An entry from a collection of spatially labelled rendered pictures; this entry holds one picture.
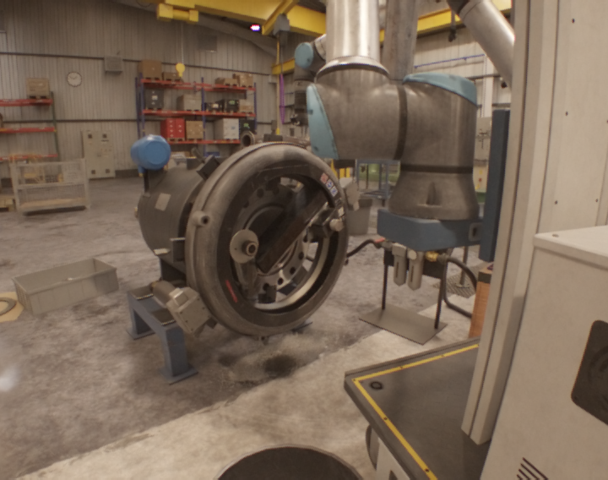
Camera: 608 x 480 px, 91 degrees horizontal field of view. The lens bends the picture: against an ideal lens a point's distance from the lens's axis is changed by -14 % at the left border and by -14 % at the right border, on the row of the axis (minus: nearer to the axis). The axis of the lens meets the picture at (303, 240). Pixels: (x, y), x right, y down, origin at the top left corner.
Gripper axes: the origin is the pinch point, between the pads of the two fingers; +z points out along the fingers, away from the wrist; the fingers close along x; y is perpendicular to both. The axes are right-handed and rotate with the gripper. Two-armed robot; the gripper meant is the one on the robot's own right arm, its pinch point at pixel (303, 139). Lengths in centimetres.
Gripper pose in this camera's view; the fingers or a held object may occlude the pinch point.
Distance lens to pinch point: 158.8
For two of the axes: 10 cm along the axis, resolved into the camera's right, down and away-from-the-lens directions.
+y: -5.5, 1.3, -8.3
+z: -0.6, 9.8, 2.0
